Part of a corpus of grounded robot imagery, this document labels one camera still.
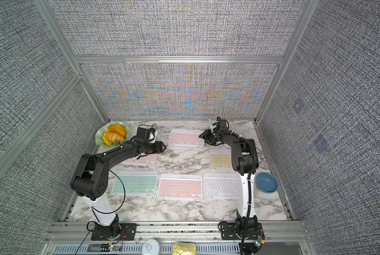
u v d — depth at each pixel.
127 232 0.73
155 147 0.85
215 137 0.86
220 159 0.98
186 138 1.07
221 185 0.88
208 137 0.97
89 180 0.49
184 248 0.66
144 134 0.77
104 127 1.10
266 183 0.88
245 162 0.61
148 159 0.98
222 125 0.90
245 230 0.64
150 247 0.65
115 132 1.03
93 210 0.56
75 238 0.71
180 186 0.88
